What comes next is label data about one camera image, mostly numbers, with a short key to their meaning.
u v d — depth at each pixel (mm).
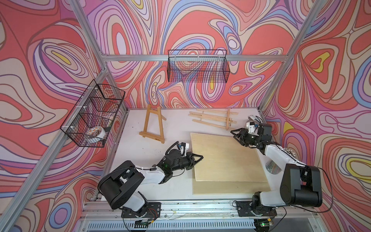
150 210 727
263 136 691
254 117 1124
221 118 1124
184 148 752
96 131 721
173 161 650
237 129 824
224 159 840
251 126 828
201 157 785
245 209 733
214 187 808
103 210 750
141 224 711
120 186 437
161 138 962
